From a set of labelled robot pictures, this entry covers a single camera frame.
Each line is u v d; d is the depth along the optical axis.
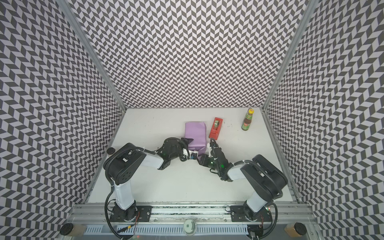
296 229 0.62
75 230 0.62
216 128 1.00
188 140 0.85
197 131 1.00
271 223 0.69
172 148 0.74
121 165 0.51
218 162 0.70
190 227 0.61
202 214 0.74
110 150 0.83
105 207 0.67
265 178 0.42
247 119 0.97
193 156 0.81
